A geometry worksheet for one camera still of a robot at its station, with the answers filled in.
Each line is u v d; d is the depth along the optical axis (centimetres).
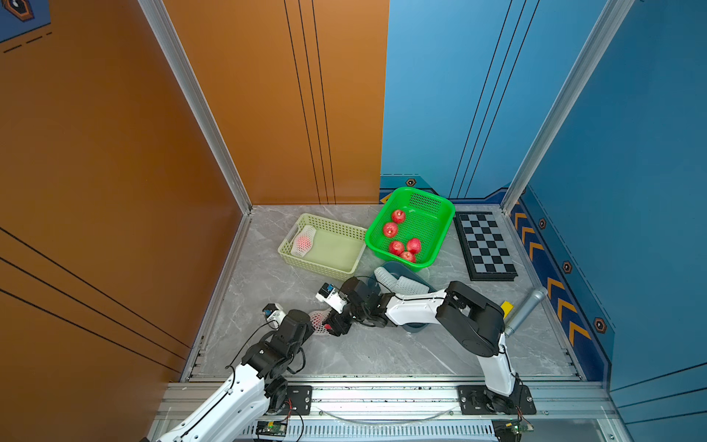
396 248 102
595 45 75
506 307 90
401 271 95
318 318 83
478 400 72
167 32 72
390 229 106
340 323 76
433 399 76
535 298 89
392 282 89
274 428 72
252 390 53
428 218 115
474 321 51
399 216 112
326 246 108
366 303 71
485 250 102
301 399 73
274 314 74
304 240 102
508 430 71
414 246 102
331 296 77
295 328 64
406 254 97
